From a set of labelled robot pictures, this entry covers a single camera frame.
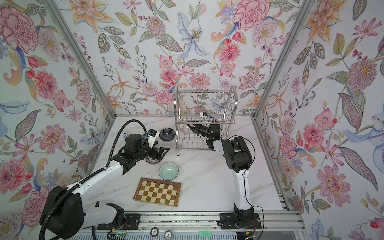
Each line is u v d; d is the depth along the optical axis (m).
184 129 0.93
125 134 1.01
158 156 0.75
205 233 0.69
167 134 1.06
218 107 1.21
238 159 0.59
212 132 0.80
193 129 0.89
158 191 0.81
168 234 0.67
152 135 0.72
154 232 0.72
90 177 0.49
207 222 0.75
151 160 0.95
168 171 0.90
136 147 0.65
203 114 0.93
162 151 0.75
